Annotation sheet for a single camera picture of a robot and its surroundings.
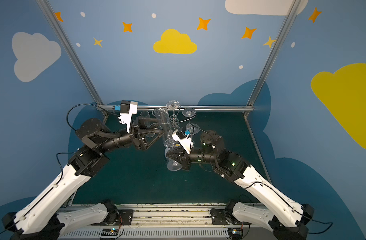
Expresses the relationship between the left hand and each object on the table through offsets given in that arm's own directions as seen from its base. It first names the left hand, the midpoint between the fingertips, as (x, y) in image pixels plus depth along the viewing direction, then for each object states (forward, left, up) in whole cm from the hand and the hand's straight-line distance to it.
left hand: (161, 123), depth 49 cm
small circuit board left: (-26, +29, -54) cm, 66 cm away
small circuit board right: (-26, -34, -53) cm, 68 cm away
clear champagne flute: (+23, -10, -17) cm, 30 cm away
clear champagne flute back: (+27, -2, -16) cm, 32 cm away
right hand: (-3, -2, -14) cm, 14 cm away
